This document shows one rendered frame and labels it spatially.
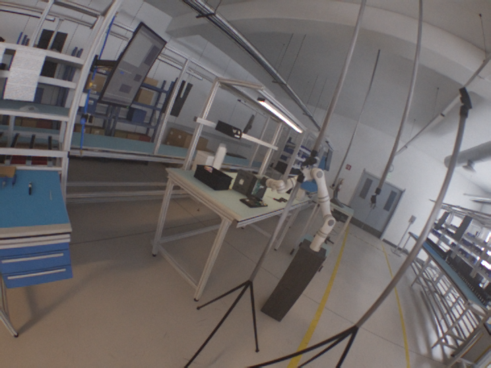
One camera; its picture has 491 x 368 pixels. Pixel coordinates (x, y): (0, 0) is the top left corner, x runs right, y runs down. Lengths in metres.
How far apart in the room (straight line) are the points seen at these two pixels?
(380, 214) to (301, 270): 6.82
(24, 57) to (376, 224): 9.07
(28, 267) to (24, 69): 1.04
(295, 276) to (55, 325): 1.98
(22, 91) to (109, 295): 1.61
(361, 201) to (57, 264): 8.32
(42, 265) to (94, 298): 0.81
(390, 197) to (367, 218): 1.24
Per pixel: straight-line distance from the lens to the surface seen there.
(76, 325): 1.76
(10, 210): 1.15
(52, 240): 1.04
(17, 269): 1.20
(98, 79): 4.48
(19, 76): 1.46
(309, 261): 1.77
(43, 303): 1.91
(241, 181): 1.87
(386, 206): 8.40
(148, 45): 1.35
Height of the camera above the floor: 1.52
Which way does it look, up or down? 13 degrees down
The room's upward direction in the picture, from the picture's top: 22 degrees clockwise
